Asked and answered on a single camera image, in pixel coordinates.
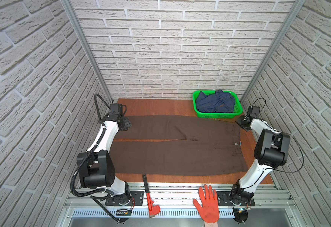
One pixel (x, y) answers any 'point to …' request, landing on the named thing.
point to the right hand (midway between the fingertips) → (243, 121)
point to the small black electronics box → (123, 212)
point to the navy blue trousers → (219, 102)
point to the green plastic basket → (238, 109)
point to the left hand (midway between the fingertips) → (125, 121)
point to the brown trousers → (180, 145)
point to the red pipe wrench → (153, 209)
